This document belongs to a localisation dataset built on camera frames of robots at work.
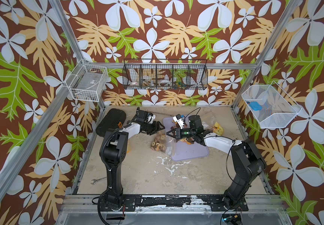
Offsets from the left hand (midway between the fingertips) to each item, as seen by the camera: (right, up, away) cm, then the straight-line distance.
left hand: (162, 127), depth 97 cm
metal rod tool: (0, +10, +20) cm, 22 cm away
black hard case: (-38, +6, +8) cm, 40 cm away
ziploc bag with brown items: (0, -10, -7) cm, 12 cm away
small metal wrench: (-40, -31, -16) cm, 53 cm away
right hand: (+3, -3, -13) cm, 14 cm away
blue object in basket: (+58, +14, -12) cm, 61 cm away
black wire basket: (+2, +37, 0) cm, 37 cm away
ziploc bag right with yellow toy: (+39, -2, +1) cm, 39 cm away
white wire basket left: (-48, +29, -11) cm, 57 cm away
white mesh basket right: (+65, +13, -15) cm, 68 cm away
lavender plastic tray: (+12, -16, -4) cm, 21 cm away
